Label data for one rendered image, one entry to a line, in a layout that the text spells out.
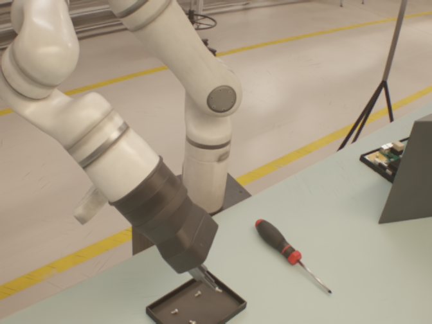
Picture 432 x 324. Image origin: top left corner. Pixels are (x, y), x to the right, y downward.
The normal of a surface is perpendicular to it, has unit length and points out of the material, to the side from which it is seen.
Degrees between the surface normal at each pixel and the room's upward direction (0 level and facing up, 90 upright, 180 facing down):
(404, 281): 0
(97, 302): 0
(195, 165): 90
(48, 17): 28
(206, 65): 76
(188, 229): 42
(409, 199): 90
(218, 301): 0
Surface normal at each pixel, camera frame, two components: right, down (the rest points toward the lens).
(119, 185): -0.06, 0.40
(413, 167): 0.22, 0.56
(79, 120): 0.18, 0.09
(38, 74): 0.00, 0.77
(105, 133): 0.48, -0.07
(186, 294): 0.08, -0.83
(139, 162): 0.59, -0.22
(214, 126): 0.17, -0.60
